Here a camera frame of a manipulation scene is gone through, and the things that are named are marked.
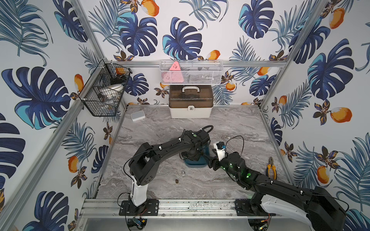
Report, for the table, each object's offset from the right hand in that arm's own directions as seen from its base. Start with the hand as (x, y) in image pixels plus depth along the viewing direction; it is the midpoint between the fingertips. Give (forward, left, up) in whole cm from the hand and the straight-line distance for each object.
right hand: (208, 151), depth 80 cm
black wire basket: (+27, +63, +18) cm, 70 cm away
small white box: (+37, +51, -11) cm, 64 cm away
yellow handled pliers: (0, -40, -13) cm, 42 cm away
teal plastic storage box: (-6, +4, 0) cm, 8 cm away
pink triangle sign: (+41, +20, +22) cm, 51 cm away
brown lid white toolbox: (+39, +10, +3) cm, 40 cm away
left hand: (0, +9, -6) cm, 11 cm away
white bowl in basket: (+28, +51, +22) cm, 63 cm away
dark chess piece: (-12, +18, -13) cm, 25 cm away
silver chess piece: (-8, +14, -12) cm, 20 cm away
